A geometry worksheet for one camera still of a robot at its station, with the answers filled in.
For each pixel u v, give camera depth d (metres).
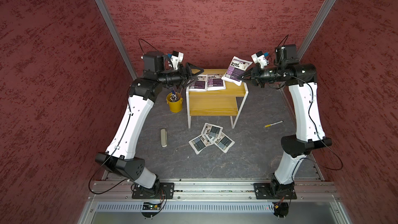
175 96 1.01
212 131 0.94
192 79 0.54
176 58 0.60
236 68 0.67
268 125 0.98
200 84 0.74
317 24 0.85
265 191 0.74
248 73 0.62
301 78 0.45
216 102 0.90
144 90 0.45
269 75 0.55
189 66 0.56
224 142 0.90
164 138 0.90
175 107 1.02
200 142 0.90
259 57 0.62
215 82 0.74
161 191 0.74
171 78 0.54
